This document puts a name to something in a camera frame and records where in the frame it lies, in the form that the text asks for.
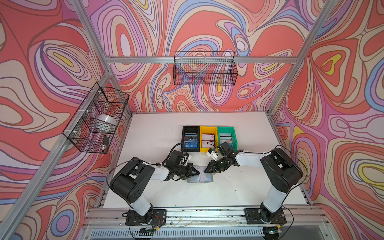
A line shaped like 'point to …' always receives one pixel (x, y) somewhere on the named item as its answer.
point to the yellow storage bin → (209, 130)
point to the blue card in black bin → (191, 145)
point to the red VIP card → (205, 145)
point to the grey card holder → (196, 178)
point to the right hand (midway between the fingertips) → (208, 174)
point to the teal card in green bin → (230, 143)
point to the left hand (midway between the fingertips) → (200, 173)
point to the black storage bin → (191, 133)
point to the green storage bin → (229, 129)
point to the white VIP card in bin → (208, 137)
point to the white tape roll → (105, 123)
